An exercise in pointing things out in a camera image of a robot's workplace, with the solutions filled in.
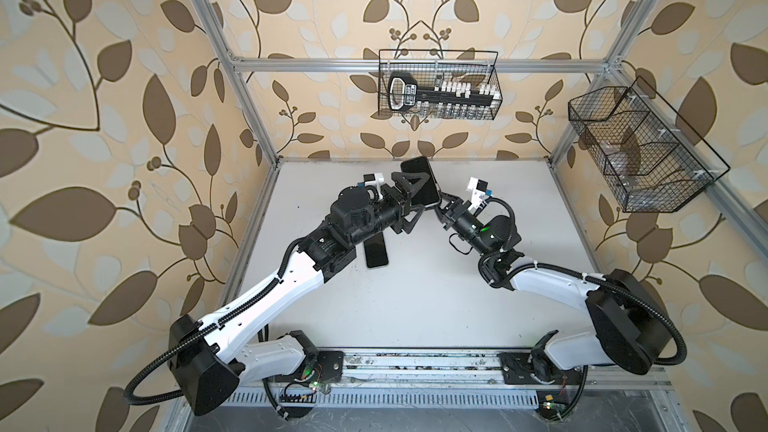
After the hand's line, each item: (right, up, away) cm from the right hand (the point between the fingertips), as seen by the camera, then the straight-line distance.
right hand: (428, 194), depth 70 cm
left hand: (0, +1, -10) cm, 10 cm away
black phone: (+1, 0, 0) cm, 1 cm away
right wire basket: (+56, +8, +3) cm, 56 cm away
